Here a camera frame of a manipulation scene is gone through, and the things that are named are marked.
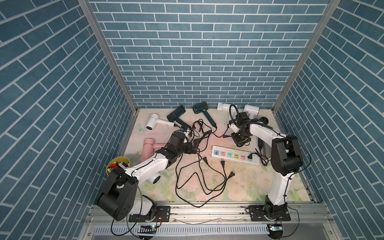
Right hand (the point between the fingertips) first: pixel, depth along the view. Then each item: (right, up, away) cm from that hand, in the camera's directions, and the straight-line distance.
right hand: (237, 139), depth 99 cm
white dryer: (+16, +20, +16) cm, 30 cm away
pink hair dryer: (-58, -5, -5) cm, 58 cm away
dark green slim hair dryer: (-43, +17, +11) cm, 48 cm away
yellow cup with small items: (-69, -11, -17) cm, 71 cm away
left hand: (-28, -1, -12) cm, 30 cm away
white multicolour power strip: (-3, -9, -5) cm, 11 cm away
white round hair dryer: (-59, +12, +8) cm, 61 cm away
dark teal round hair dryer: (+20, +12, +1) cm, 23 cm away
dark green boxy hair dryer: (-22, +24, +18) cm, 37 cm away
